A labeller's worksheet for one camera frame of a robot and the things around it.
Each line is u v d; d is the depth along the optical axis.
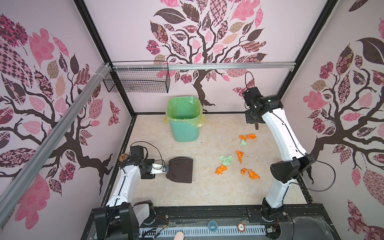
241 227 0.71
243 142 1.01
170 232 0.70
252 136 1.04
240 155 0.95
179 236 0.67
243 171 0.88
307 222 0.73
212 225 0.71
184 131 0.98
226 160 0.92
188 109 1.01
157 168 0.71
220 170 0.88
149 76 0.95
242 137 1.04
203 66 0.94
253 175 0.85
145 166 0.70
